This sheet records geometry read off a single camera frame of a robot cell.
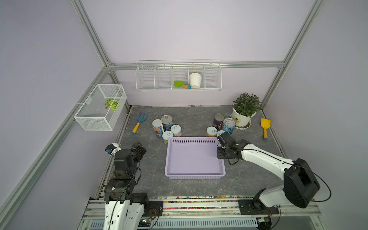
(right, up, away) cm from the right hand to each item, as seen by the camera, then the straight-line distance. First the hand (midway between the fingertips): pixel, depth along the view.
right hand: (219, 152), depth 88 cm
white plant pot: (+19, +19, +14) cm, 31 cm away
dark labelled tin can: (+2, +19, +12) cm, 22 cm away
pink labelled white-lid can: (-28, +13, +13) cm, 33 cm away
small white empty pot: (-15, +46, +4) cm, 48 cm away
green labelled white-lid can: (-35, +9, +9) cm, 37 cm away
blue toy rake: (-58, +20, +25) cm, 66 cm away
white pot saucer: (+21, +14, +18) cm, 31 cm away
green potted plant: (+21, +30, +8) cm, 37 cm away
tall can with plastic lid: (-40, +17, +6) cm, 44 cm away
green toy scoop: (-26, +46, +14) cm, 55 cm away
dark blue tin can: (-34, +19, +12) cm, 41 cm away
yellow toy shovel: (+40, +17, +21) cm, 48 cm away
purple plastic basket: (-16, -4, +2) cm, 17 cm away
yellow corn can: (-3, +12, +11) cm, 17 cm away
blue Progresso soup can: (+8, +16, +9) cm, 20 cm away
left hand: (-45, +6, -16) cm, 48 cm away
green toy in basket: (-62, +29, -6) cm, 69 cm away
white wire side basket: (-70, +25, -6) cm, 75 cm away
